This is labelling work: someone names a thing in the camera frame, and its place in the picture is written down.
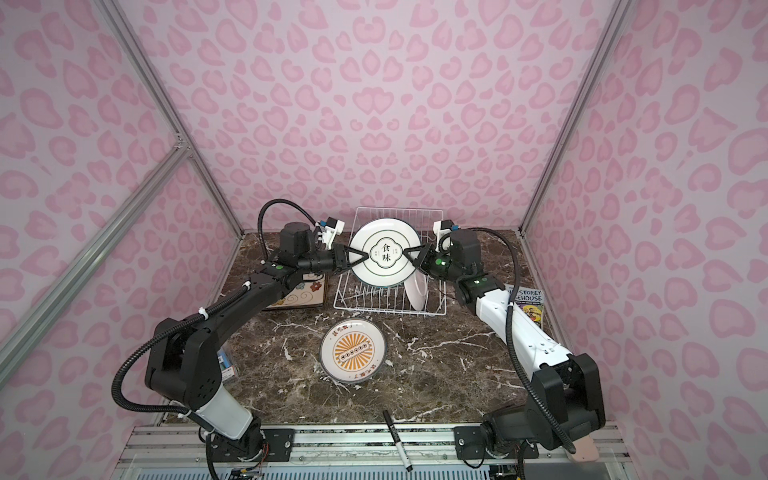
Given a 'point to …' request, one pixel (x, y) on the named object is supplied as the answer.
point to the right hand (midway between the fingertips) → (404, 250)
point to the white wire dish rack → (355, 294)
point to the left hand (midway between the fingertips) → (369, 254)
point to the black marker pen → (398, 440)
